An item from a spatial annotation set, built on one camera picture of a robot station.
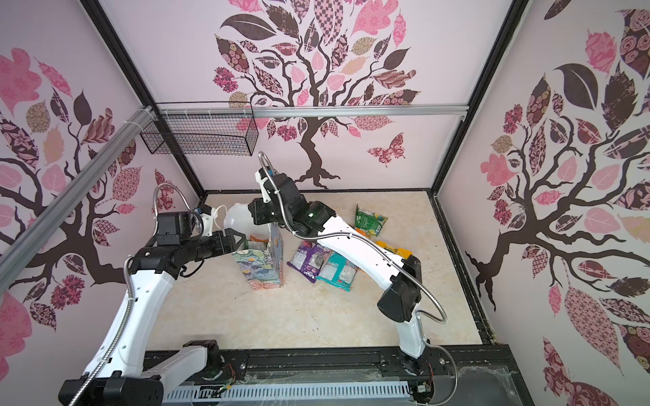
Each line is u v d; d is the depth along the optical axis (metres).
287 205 0.52
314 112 0.94
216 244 0.64
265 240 0.98
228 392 0.70
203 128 0.95
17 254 0.50
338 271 0.90
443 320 0.44
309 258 0.95
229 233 0.66
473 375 0.72
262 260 0.74
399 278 0.45
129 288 0.44
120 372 0.37
